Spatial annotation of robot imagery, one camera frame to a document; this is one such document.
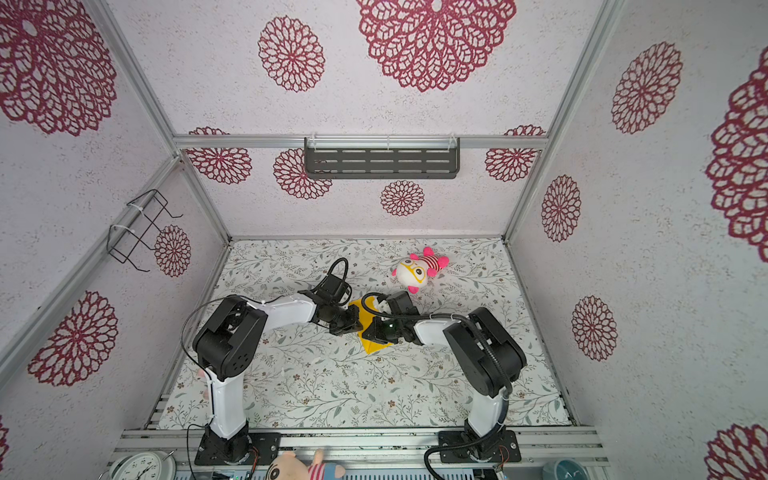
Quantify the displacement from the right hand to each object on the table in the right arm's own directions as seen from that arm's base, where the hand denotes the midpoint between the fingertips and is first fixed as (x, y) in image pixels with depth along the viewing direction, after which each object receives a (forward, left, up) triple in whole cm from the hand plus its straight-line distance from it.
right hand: (361, 332), depth 91 cm
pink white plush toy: (+21, -16, +4) cm, 27 cm away
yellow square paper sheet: (+2, -2, +5) cm, 6 cm away
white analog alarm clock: (-36, +47, +2) cm, 59 cm away
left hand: (+2, 0, -4) cm, 5 cm away
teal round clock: (-32, -51, -2) cm, 61 cm away
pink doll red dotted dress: (-16, +44, -3) cm, 47 cm away
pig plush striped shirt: (-35, +11, +5) cm, 37 cm away
